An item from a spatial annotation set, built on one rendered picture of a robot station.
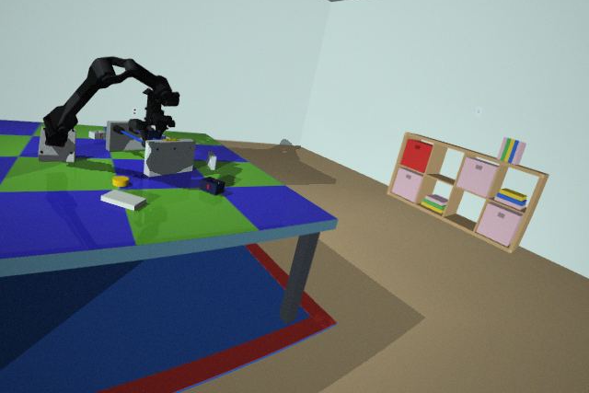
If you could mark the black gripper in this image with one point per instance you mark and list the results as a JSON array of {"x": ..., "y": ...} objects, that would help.
[{"x": 142, "y": 125}]

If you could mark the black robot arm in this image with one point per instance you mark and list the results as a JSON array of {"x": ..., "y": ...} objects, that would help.
[{"x": 101, "y": 74}]

